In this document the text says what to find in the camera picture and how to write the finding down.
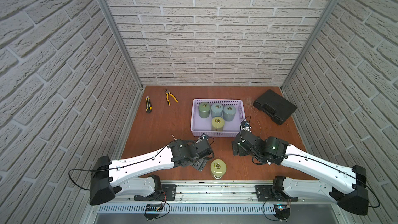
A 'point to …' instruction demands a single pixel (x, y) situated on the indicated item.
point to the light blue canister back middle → (216, 110)
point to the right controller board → (282, 211)
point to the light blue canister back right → (229, 112)
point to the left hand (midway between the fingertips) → (200, 156)
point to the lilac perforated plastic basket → (199, 125)
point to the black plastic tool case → (275, 106)
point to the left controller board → (152, 211)
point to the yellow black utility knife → (148, 108)
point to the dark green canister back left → (204, 109)
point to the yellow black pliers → (167, 93)
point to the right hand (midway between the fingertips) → (242, 143)
